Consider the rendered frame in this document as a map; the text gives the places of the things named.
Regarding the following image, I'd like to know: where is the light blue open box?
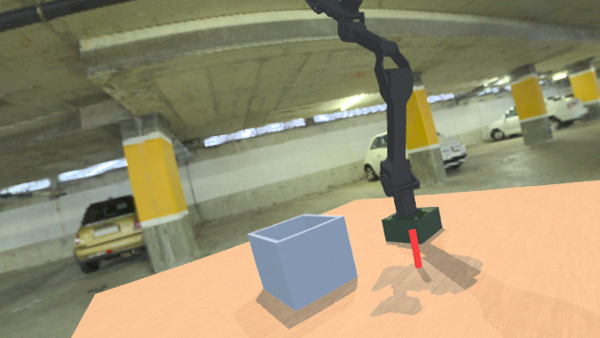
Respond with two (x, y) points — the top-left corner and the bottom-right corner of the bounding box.
(248, 215), (358, 311)

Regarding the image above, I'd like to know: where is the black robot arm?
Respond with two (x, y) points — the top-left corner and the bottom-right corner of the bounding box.
(332, 0), (422, 217)

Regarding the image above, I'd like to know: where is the red peg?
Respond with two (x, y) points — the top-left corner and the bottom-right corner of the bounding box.
(409, 230), (422, 269)

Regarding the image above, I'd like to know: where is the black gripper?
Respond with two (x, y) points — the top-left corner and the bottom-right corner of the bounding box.
(305, 0), (340, 17)

